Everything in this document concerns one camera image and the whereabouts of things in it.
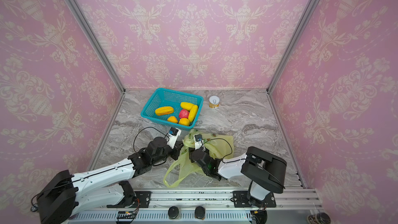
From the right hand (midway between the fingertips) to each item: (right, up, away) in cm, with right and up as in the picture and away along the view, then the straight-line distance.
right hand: (193, 145), depth 86 cm
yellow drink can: (+13, +25, +20) cm, 34 cm away
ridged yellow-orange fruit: (-21, +19, +17) cm, 33 cm away
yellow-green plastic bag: (+15, 0, -5) cm, 16 cm away
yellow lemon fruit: (-6, +12, +10) cm, 17 cm away
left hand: (-4, +2, -7) cm, 8 cm away
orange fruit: (-14, +13, +11) cm, 22 cm away
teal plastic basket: (-15, +20, +21) cm, 33 cm away
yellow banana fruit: (-1, +17, +14) cm, 22 cm away
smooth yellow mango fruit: (-6, +22, +19) cm, 29 cm away
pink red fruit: (-7, +17, +14) cm, 23 cm away
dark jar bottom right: (+52, -22, -25) cm, 62 cm away
